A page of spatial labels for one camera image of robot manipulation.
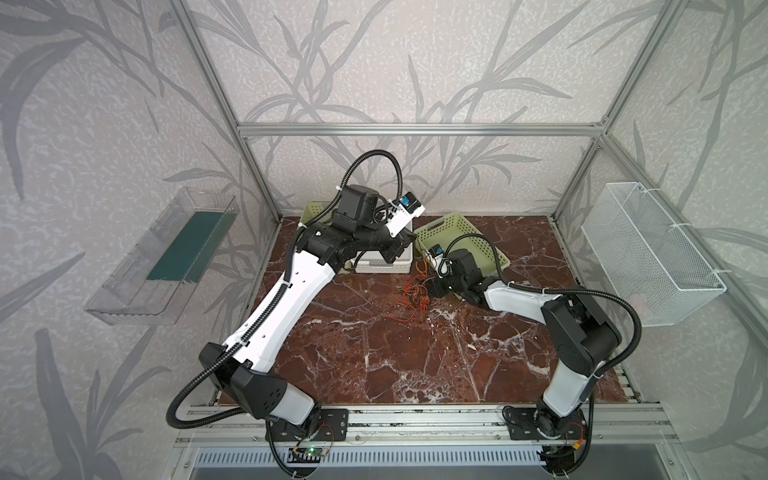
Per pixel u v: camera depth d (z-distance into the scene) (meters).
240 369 0.39
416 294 0.87
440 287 0.84
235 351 0.39
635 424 0.74
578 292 0.50
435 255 0.83
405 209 0.58
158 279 0.63
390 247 0.60
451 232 1.15
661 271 0.62
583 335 0.48
